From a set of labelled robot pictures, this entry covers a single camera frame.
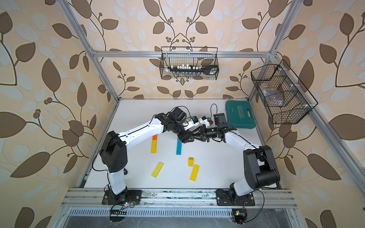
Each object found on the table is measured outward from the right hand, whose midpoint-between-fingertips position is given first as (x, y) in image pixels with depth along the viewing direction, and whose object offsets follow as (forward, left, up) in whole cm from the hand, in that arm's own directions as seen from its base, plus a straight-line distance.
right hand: (191, 135), depth 81 cm
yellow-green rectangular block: (-13, +21, -16) cm, 29 cm away
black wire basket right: (+8, -50, +16) cm, 53 cm away
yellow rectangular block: (+1, +25, -15) cm, 29 cm away
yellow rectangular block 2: (-16, -1, -16) cm, 23 cm away
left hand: (+1, -1, -1) cm, 2 cm away
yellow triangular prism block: (-10, +1, -15) cm, 18 cm away
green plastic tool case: (+23, -38, -11) cm, 46 cm away
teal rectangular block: (+1, +8, -15) cm, 17 cm away
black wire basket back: (+44, +2, +20) cm, 49 cm away
